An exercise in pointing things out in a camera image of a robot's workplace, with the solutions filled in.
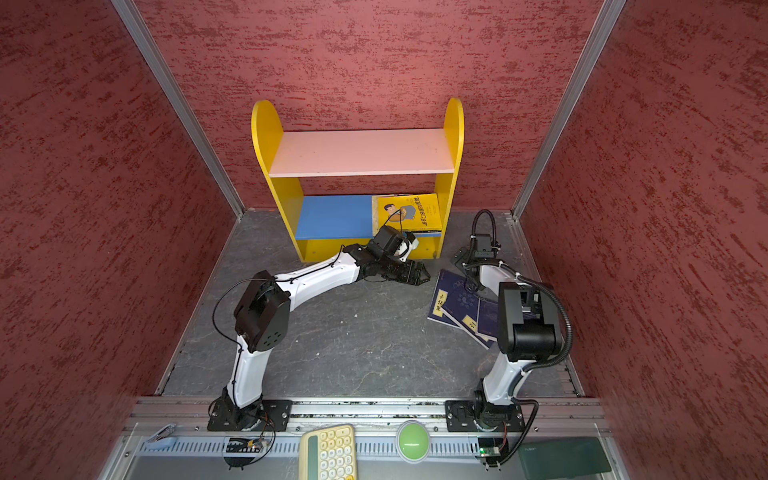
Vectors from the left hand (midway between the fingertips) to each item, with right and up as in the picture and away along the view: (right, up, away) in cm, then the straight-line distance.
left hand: (418, 281), depth 87 cm
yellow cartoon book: (-2, +22, +13) cm, 25 cm away
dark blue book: (+7, -9, +7) cm, 13 cm away
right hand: (+16, +2, +12) cm, 20 cm away
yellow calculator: (-23, -37, -20) cm, 48 cm away
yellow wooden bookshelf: (-30, +16, +3) cm, 34 cm away
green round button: (-3, -36, -17) cm, 40 cm away
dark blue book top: (+19, -11, +3) cm, 22 cm away
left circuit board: (-44, -38, -15) cm, 61 cm away
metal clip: (-63, -34, -17) cm, 74 cm away
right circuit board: (+16, -37, -17) cm, 44 cm away
